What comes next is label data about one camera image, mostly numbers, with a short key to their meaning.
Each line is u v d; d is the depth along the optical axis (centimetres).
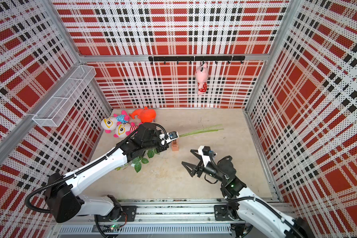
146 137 60
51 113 69
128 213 74
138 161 72
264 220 47
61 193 39
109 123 104
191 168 63
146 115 108
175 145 90
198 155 73
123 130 99
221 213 72
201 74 91
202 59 90
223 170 55
